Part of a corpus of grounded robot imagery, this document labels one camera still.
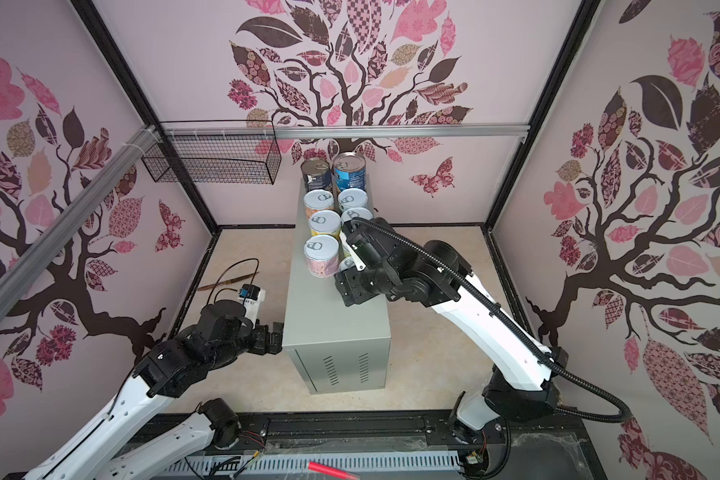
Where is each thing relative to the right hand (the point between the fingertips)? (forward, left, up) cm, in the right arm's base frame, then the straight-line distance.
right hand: (351, 275), depth 61 cm
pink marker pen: (-30, +9, -36) cm, 48 cm away
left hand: (-4, +20, -17) cm, 26 cm away
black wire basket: (+51, +46, -2) cm, 69 cm away
